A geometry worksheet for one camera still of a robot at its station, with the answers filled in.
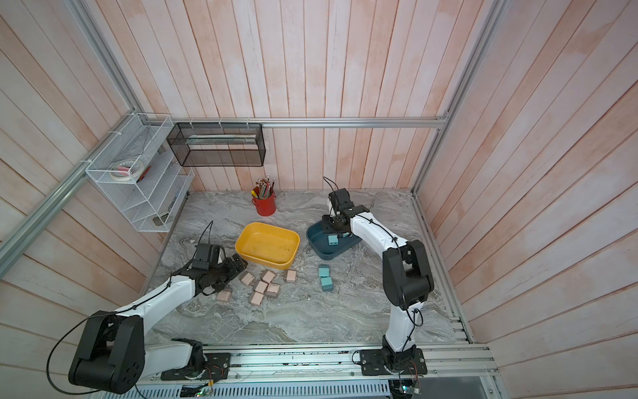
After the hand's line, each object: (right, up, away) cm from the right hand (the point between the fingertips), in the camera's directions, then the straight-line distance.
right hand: (326, 224), depth 96 cm
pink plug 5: (-24, -23, -7) cm, 34 cm away
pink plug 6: (-20, -23, -9) cm, 32 cm away
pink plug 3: (-22, -19, -5) cm, 30 cm away
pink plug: (-37, -25, -11) cm, 46 cm away
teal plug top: (-1, -18, -3) cm, 18 cm away
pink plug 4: (-14, -19, -5) cm, 24 cm away
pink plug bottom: (-25, -26, -10) cm, 37 cm away
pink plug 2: (-30, -20, -6) cm, 36 cm away
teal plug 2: (+3, -7, +5) cm, 9 cm away
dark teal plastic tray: (-2, -8, +5) cm, 10 cm away
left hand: (-32, -18, -6) cm, 37 cm away
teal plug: (0, -22, -6) cm, 23 cm away
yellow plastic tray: (-25, -9, +7) cm, 27 cm away
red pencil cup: (-26, +11, +8) cm, 30 cm away
